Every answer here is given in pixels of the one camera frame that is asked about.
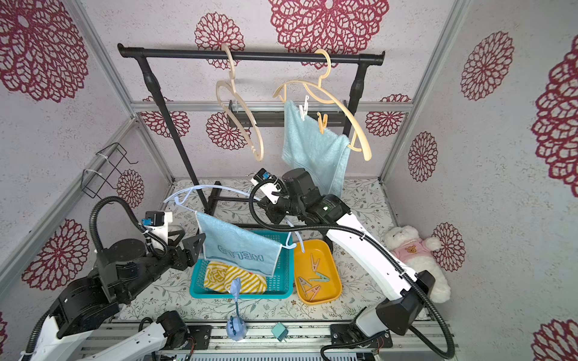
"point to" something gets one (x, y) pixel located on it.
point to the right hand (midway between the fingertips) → (260, 198)
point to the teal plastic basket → (280, 285)
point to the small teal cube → (280, 332)
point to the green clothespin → (322, 278)
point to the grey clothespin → (302, 282)
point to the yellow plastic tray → (317, 278)
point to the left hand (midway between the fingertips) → (195, 237)
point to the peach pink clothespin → (314, 265)
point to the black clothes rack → (214, 202)
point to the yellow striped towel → (218, 276)
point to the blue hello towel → (224, 241)
